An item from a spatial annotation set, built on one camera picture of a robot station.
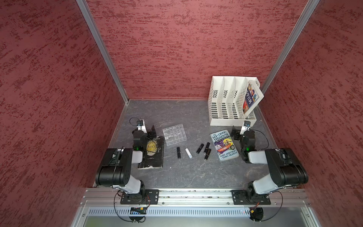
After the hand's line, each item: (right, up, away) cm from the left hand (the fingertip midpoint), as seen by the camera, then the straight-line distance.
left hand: (147, 128), depth 93 cm
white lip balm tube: (+28, -16, -4) cm, 33 cm away
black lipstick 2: (+40, -13, -1) cm, 43 cm away
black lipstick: (+22, -16, -4) cm, 27 cm away
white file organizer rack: (+61, +21, +25) cm, 69 cm away
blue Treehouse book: (+52, -12, -3) cm, 53 cm away
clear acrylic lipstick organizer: (+19, -4, 0) cm, 19 cm away
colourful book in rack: (+73, +21, +1) cm, 76 cm away
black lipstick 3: (+40, -17, -6) cm, 44 cm away
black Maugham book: (+6, -16, -6) cm, 18 cm away
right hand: (+63, 0, +1) cm, 63 cm away
